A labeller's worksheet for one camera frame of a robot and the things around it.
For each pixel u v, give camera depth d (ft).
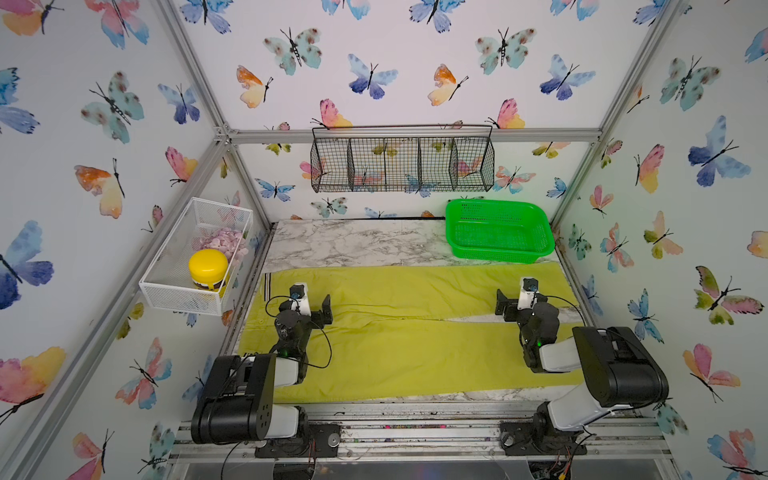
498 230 3.99
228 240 2.24
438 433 2.48
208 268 2.09
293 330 2.26
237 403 1.42
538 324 2.35
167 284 1.91
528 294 2.59
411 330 3.06
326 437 2.44
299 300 2.48
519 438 2.41
